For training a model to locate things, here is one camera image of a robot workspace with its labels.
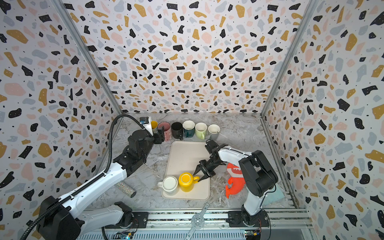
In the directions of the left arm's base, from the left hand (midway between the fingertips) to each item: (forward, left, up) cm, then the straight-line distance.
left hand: (157, 124), depth 76 cm
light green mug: (+17, -23, -25) cm, 38 cm away
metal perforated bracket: (-39, -20, -29) cm, 53 cm away
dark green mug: (+14, -15, -20) cm, 29 cm away
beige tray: (-3, -13, -29) cm, 32 cm away
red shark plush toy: (-20, -42, -23) cm, 52 cm away
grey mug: (+15, -32, -24) cm, 43 cm away
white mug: (-23, -6, -22) cm, 32 cm away
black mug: (+13, -7, -22) cm, 26 cm away
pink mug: (+12, -1, -18) cm, 22 cm away
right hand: (-17, -17, -21) cm, 32 cm away
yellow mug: (-22, -15, -20) cm, 33 cm away
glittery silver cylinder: (-24, +18, -26) cm, 39 cm away
